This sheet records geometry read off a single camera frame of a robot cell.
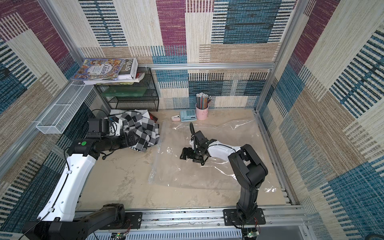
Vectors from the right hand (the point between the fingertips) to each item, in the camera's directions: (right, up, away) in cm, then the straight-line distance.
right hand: (185, 157), depth 91 cm
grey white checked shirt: (-23, +16, +5) cm, 29 cm away
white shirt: (-29, +19, -25) cm, 42 cm away
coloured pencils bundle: (+11, +37, +17) cm, 42 cm away
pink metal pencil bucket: (+11, +27, +18) cm, 35 cm away
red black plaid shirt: (-25, +25, +18) cm, 39 cm away
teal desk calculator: (+1, +27, +24) cm, 36 cm away
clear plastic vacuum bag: (-10, -6, -2) cm, 12 cm away
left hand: (-26, +13, -16) cm, 33 cm away
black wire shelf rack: (-28, +38, +26) cm, 54 cm away
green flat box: (-40, +41, +6) cm, 57 cm away
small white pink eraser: (-8, +25, +20) cm, 33 cm away
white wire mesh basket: (-59, +22, -21) cm, 66 cm away
